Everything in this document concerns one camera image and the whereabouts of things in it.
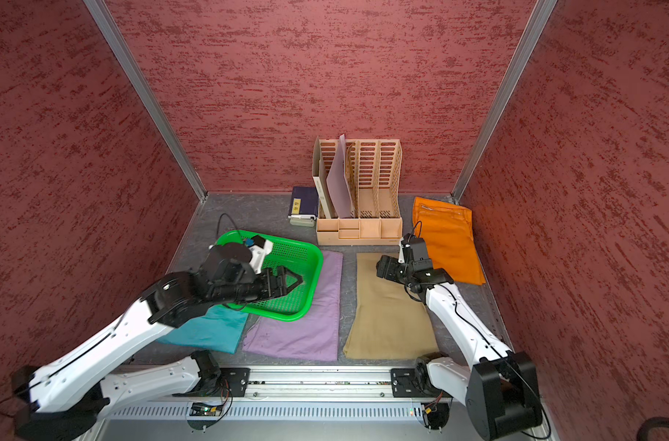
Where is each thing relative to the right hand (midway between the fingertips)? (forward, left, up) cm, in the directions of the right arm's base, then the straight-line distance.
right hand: (386, 272), depth 85 cm
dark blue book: (+40, +30, -9) cm, 51 cm away
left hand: (-13, +27, +16) cm, 33 cm away
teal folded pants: (-14, +51, -6) cm, 54 cm away
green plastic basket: (+8, +28, -6) cm, 29 cm away
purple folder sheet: (+33, +15, +9) cm, 37 cm away
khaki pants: (-13, -1, -10) cm, 16 cm away
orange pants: (+23, -29, -11) cm, 39 cm away
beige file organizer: (+48, 0, +2) cm, 48 cm away
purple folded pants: (-17, +23, -8) cm, 29 cm away
